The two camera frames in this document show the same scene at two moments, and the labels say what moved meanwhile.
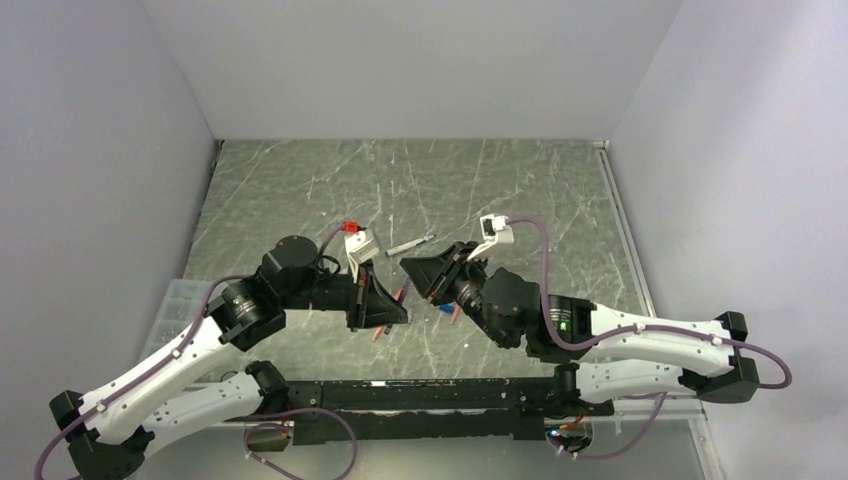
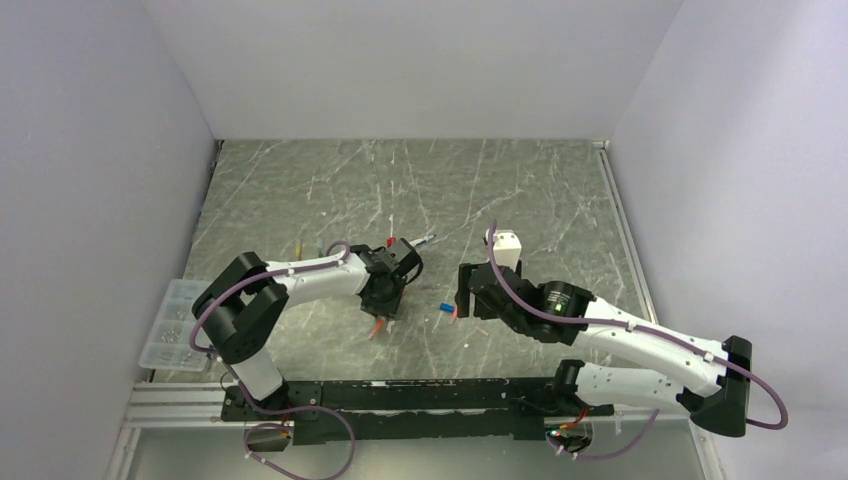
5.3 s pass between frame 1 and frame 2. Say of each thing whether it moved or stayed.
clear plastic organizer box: stayed
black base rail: stayed
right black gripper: moved
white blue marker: stayed
